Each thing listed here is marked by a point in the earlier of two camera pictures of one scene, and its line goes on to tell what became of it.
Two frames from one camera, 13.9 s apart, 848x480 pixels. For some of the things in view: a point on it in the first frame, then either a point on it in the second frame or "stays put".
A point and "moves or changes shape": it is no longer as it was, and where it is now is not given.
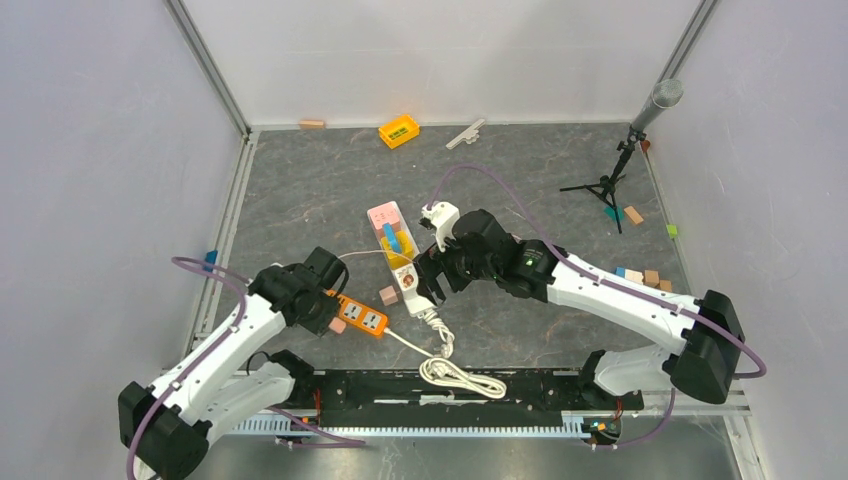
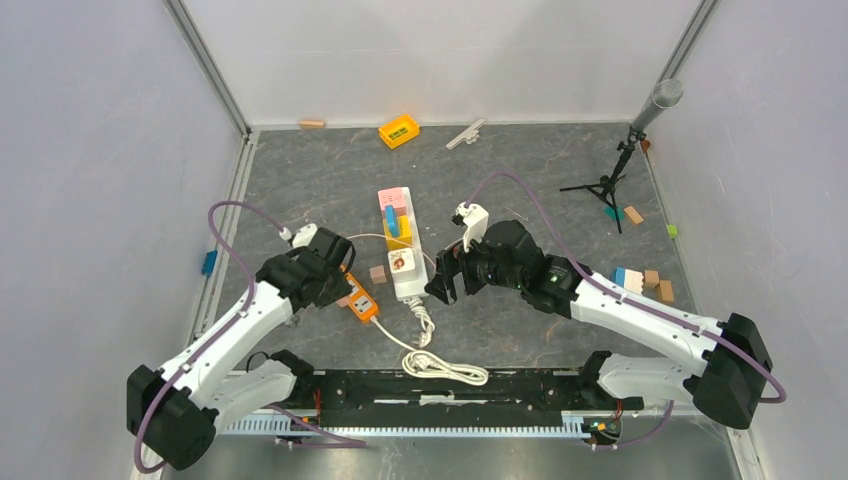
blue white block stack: (633, 275) stays put
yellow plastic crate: (399, 131) stays put
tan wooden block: (633, 214) stays put
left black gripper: (319, 325) -> (339, 290)
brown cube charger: (388, 296) -> (377, 274)
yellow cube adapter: (406, 254) moves or changes shape
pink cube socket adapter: (386, 213) -> (400, 198)
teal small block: (611, 213) stays put
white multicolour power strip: (400, 252) moves or changes shape
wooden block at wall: (311, 124) stays put
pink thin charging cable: (381, 251) -> (400, 242)
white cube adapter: (407, 276) moves or changes shape
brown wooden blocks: (652, 279) stays put
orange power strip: (361, 316) -> (360, 301)
